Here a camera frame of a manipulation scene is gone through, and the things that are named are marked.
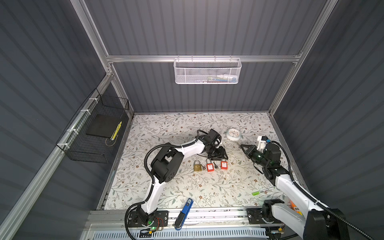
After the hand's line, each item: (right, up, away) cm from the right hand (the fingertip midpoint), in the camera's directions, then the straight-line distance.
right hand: (242, 146), depth 82 cm
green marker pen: (+9, -25, -1) cm, 27 cm away
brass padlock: (-25, -14, +9) cm, 30 cm away
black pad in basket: (-73, +12, -7) cm, 74 cm away
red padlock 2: (-9, -12, +9) cm, 17 cm away
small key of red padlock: (-14, -14, +9) cm, 21 cm away
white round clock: (+1, +6, +22) cm, 23 cm away
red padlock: (-18, -13, +7) cm, 23 cm away
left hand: (-7, -9, +8) cm, 14 cm away
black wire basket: (-79, +2, -16) cm, 81 cm away
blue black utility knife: (-33, -32, -12) cm, 48 cm away
